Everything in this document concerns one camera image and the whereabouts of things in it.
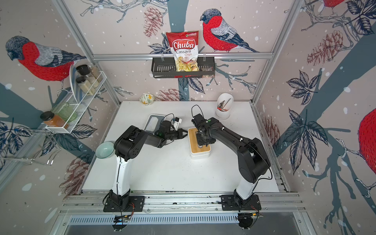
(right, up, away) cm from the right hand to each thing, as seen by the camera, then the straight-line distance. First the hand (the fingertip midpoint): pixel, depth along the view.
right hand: (203, 140), depth 88 cm
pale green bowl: (-63, -7, +3) cm, 64 cm away
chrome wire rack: (-76, +2, -24) cm, 79 cm away
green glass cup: (-71, +19, -19) cm, 76 cm away
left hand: (-7, +5, +9) cm, 12 cm away
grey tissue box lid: (-34, +10, +13) cm, 38 cm away
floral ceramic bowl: (-46, +29, +34) cm, 64 cm away
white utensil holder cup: (+17, +24, +18) cm, 34 cm away
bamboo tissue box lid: (-6, 0, -2) cm, 7 cm away
